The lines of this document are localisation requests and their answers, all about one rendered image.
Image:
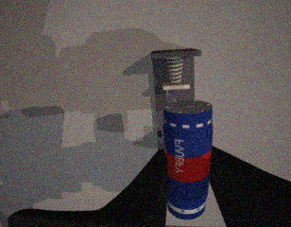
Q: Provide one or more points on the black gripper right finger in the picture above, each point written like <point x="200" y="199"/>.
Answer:
<point x="248" y="196"/>

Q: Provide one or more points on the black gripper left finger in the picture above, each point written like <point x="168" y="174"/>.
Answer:
<point x="142" y="204"/>

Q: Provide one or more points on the blue and red battery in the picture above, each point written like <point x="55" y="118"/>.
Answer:
<point x="188" y="143"/>

